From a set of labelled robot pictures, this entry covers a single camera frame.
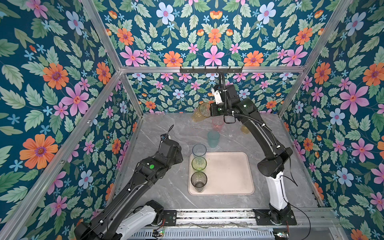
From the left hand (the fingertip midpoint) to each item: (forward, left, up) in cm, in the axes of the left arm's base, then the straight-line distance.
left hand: (180, 150), depth 74 cm
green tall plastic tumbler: (+1, -9, -18) cm, 20 cm away
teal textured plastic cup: (+20, -20, -18) cm, 34 cm away
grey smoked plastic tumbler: (-11, -8, -12) cm, 19 cm away
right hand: (+20, -17, +10) cm, 28 cm away
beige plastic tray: (-5, -26, -22) cm, 35 cm away
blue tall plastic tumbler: (+7, -9, -12) cm, 17 cm away
